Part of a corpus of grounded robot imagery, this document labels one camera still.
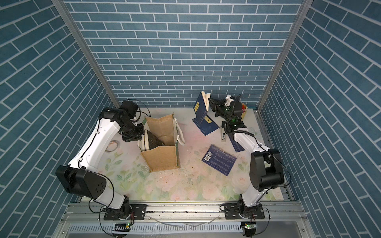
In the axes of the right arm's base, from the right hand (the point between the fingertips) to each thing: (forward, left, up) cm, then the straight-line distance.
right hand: (209, 97), depth 78 cm
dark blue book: (-7, -21, -35) cm, 42 cm away
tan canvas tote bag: (-8, +24, -20) cm, 32 cm away
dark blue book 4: (+3, +4, -10) cm, 11 cm away
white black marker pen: (+5, -12, -32) cm, 35 cm away
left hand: (-19, +31, -13) cm, 39 cm away
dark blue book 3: (+8, 0, -34) cm, 34 cm away
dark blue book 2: (-19, -9, -34) cm, 40 cm away
